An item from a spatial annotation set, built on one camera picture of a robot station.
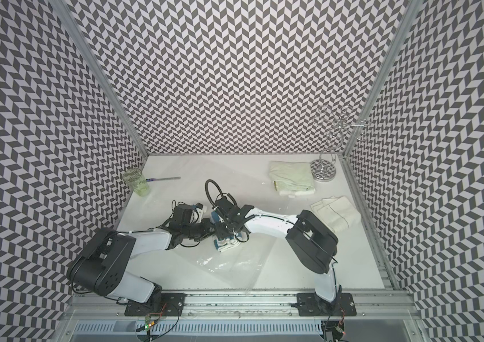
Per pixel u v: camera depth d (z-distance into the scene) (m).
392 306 0.76
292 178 1.05
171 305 0.72
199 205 0.88
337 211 0.96
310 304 0.72
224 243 0.82
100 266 0.44
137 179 1.19
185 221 0.73
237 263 0.82
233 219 0.65
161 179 1.05
